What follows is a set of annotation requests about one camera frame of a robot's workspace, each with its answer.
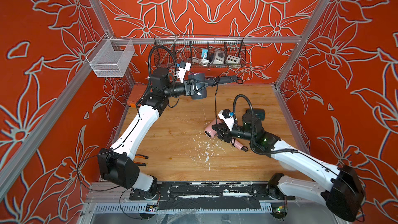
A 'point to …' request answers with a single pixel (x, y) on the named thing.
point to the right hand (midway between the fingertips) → (210, 128)
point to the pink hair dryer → (236, 144)
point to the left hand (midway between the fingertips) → (204, 84)
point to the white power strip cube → (232, 59)
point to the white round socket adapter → (219, 57)
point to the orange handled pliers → (140, 156)
